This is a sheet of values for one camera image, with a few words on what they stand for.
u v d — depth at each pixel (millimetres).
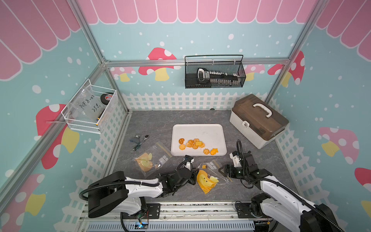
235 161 778
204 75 892
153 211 742
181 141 1023
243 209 739
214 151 963
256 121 872
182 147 974
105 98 806
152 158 932
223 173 775
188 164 709
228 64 917
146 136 1026
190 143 993
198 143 993
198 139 1017
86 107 680
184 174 618
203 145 992
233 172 745
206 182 803
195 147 976
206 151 961
